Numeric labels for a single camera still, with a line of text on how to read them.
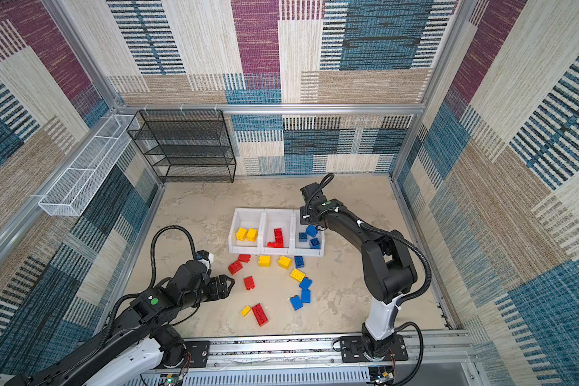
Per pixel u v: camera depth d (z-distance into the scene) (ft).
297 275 2.87
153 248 2.09
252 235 3.18
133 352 1.92
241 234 3.17
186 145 3.59
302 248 3.05
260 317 2.63
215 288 2.25
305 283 2.85
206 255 2.39
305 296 2.77
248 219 3.36
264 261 3.01
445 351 2.45
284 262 2.99
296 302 2.73
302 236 3.21
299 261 3.01
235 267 2.95
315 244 3.06
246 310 2.66
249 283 2.85
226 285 2.43
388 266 1.59
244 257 3.08
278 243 3.13
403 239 1.49
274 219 3.35
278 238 3.17
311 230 3.26
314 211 2.25
